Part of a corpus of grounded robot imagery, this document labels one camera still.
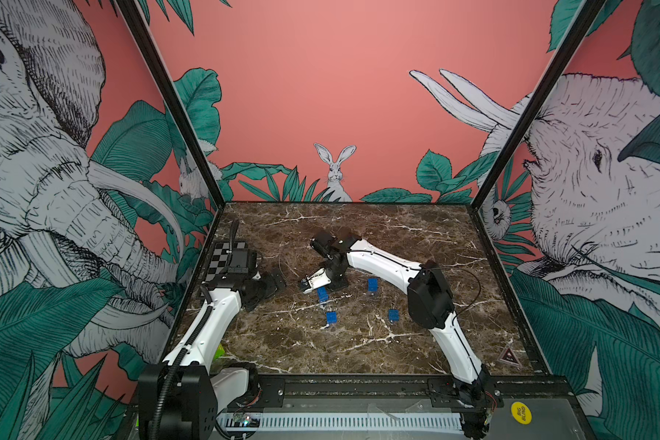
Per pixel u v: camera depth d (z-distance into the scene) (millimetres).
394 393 752
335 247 679
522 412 716
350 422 781
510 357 801
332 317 874
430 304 565
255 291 691
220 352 804
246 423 702
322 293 888
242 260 660
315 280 787
